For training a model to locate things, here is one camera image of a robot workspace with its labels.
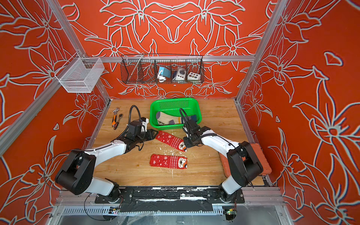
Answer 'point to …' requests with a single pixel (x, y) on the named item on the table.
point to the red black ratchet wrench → (116, 123)
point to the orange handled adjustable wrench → (114, 118)
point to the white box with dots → (192, 76)
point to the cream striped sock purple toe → (165, 118)
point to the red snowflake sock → (171, 140)
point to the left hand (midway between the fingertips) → (157, 131)
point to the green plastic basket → (173, 106)
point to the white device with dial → (180, 74)
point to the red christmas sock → (168, 161)
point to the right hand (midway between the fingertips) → (185, 142)
